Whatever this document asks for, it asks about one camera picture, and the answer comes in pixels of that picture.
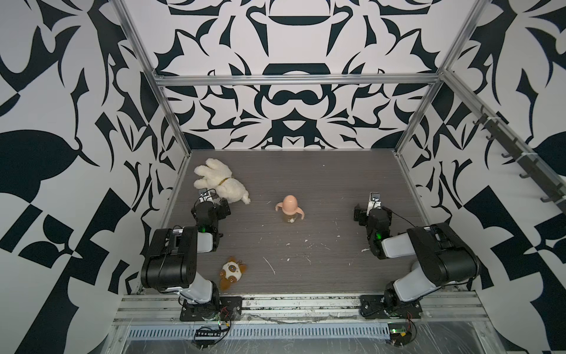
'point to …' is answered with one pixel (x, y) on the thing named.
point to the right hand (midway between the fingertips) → (372, 202)
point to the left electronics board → (205, 338)
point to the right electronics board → (399, 335)
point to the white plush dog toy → (217, 176)
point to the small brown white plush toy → (231, 272)
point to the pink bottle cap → (290, 205)
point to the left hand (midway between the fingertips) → (209, 198)
